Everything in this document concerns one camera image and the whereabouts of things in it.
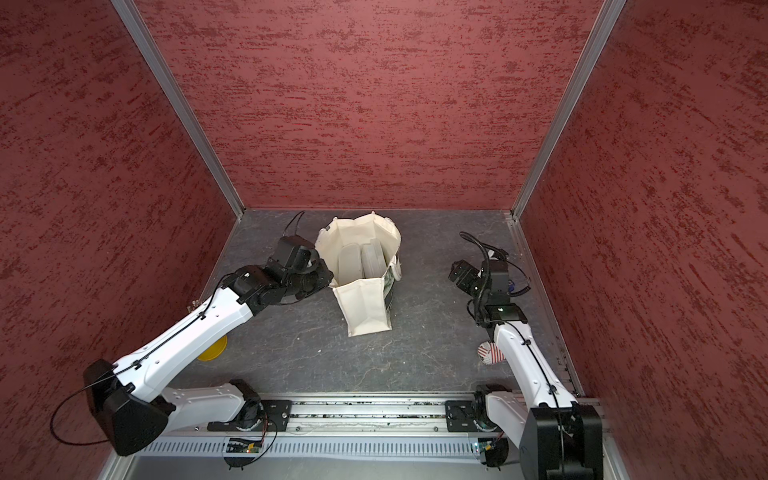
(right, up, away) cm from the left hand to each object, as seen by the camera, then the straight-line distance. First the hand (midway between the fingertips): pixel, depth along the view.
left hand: (332, 281), depth 76 cm
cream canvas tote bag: (+9, -7, +3) cm, 12 cm away
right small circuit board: (+39, -40, -4) cm, 56 cm away
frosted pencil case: (+10, +4, +14) cm, 17 cm away
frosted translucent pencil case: (+2, +3, +16) cm, 17 cm away
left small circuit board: (-21, -40, -4) cm, 46 cm away
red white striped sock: (+43, -22, +6) cm, 49 cm away
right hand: (+36, 0, +9) cm, 37 cm away
